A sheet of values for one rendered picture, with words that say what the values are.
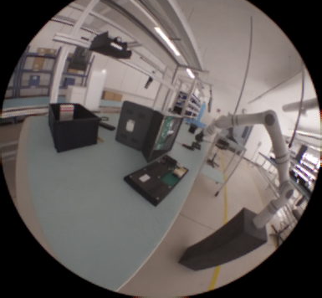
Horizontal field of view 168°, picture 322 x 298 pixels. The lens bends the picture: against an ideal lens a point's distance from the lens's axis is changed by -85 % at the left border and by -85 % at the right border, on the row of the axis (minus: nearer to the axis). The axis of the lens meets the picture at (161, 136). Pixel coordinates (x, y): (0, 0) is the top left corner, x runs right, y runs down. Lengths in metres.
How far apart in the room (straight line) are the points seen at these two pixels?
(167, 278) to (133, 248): 1.11
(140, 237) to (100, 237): 0.08
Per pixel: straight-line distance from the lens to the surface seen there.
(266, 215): 0.79
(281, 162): 0.66
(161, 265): 1.33
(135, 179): 0.33
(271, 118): 0.59
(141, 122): 0.48
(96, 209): 0.29
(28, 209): 0.34
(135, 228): 0.27
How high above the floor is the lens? 1.25
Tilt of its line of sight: 18 degrees down
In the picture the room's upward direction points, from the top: 20 degrees clockwise
